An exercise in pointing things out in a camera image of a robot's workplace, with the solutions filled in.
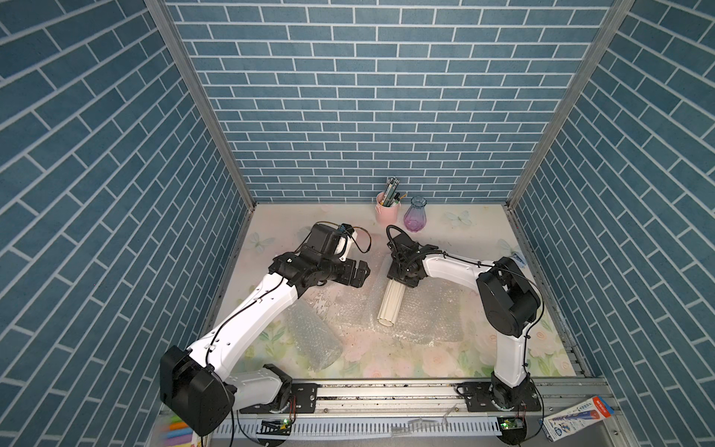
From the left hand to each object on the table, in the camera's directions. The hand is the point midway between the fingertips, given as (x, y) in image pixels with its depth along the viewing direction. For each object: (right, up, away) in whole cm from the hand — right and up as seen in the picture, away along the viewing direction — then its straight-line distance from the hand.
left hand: (363, 269), depth 76 cm
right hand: (+10, -6, +20) cm, 23 cm away
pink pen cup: (+9, +16, +36) cm, 40 cm away
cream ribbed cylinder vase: (+9, -12, +10) cm, 18 cm away
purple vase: (+19, +15, +29) cm, 38 cm away
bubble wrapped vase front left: (-14, -20, 0) cm, 24 cm away
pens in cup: (+10, +24, +32) cm, 41 cm away
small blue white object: (+57, 0, +25) cm, 62 cm away
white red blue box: (+55, -37, -6) cm, 67 cm away
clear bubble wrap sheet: (+22, -16, +13) cm, 30 cm away
